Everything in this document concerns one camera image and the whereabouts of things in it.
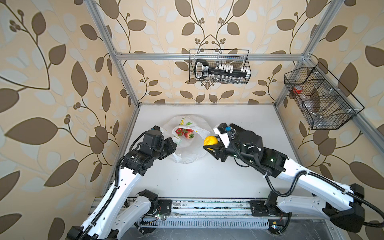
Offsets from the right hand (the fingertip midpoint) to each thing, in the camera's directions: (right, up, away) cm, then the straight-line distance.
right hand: (208, 143), depth 63 cm
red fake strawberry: (-17, +2, +38) cm, 42 cm away
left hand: (-14, -1, +8) cm, 16 cm away
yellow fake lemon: (+1, +2, -3) cm, 4 cm away
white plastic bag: (-11, -10, +29) cm, 32 cm away
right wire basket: (+59, +18, +10) cm, 62 cm away
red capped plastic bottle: (+55, +28, +24) cm, 66 cm away
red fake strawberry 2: (-11, +1, +36) cm, 37 cm away
